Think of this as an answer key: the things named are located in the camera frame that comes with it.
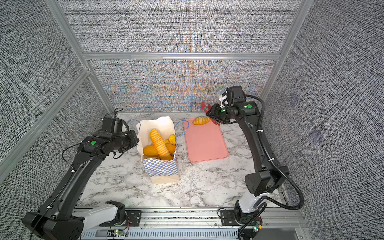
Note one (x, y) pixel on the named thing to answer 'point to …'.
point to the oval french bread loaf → (151, 151)
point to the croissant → (200, 120)
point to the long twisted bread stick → (164, 154)
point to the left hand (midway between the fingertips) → (140, 138)
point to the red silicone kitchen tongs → (202, 105)
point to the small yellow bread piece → (172, 138)
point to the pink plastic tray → (205, 142)
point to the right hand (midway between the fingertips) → (210, 113)
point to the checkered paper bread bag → (161, 171)
